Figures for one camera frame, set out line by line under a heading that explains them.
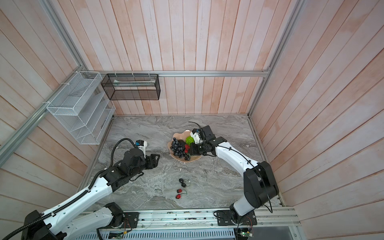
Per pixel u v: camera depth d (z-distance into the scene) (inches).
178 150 36.3
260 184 17.3
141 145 27.1
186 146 33.7
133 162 22.5
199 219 29.5
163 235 27.6
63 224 16.5
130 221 28.9
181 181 33.4
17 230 14.5
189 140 37.6
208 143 25.9
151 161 27.1
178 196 31.4
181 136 40.6
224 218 28.8
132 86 41.1
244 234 27.9
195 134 31.4
